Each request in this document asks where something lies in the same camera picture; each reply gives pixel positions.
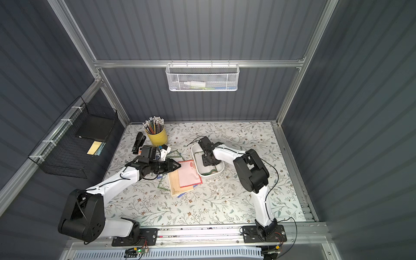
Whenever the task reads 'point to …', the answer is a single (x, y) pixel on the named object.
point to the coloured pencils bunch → (154, 125)
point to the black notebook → (95, 128)
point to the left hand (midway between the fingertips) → (179, 167)
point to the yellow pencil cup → (160, 138)
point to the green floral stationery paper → (175, 155)
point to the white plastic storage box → (202, 170)
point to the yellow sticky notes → (94, 147)
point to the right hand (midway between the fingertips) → (208, 162)
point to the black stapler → (139, 141)
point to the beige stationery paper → (175, 188)
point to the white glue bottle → (195, 84)
